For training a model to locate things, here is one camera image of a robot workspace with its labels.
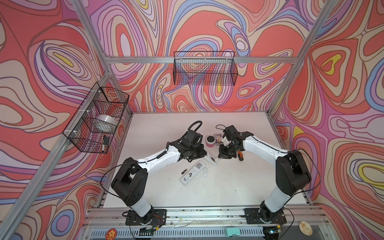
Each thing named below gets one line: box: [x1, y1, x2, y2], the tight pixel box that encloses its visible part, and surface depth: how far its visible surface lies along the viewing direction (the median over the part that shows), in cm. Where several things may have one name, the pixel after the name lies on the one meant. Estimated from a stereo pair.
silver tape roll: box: [96, 114, 118, 126], surface depth 75 cm
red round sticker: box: [105, 228, 118, 240], surface depth 70 cm
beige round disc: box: [299, 221, 313, 236], surface depth 72 cm
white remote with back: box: [179, 160, 207, 186], surface depth 88 cm
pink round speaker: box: [206, 135, 216, 148], surface depth 99 cm
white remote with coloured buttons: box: [205, 155, 219, 166], surface depth 92 cm
